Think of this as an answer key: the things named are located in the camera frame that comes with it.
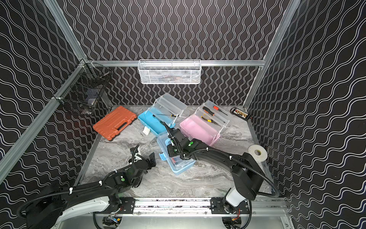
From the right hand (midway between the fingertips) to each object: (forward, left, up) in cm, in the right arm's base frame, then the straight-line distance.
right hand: (170, 150), depth 84 cm
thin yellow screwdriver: (+29, +2, -2) cm, 29 cm away
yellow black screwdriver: (+24, -26, -2) cm, 36 cm away
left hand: (-2, +13, -1) cm, 13 cm away
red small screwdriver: (+33, -31, +1) cm, 46 cm away
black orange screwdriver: (+30, -24, +2) cm, 39 cm away
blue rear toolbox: (+32, +7, -2) cm, 32 cm away
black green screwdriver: (+28, +8, -9) cm, 31 cm away
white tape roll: (+5, -58, -12) cm, 59 cm away
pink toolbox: (+22, -24, -4) cm, 32 cm away
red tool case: (+24, +43, -4) cm, 50 cm away
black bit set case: (+38, -52, -8) cm, 65 cm away
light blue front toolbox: (-8, -5, -2) cm, 10 cm away
